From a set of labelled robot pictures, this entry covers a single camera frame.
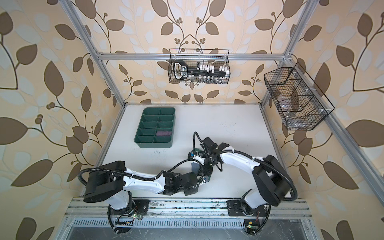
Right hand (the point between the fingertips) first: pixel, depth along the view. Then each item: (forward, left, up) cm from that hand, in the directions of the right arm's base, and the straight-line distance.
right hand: (201, 170), depth 83 cm
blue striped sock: (+2, +5, +14) cm, 15 cm away
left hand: (-5, +1, -2) cm, 6 cm away
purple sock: (+24, +23, +3) cm, 34 cm away
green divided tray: (+38, +32, +1) cm, 49 cm away
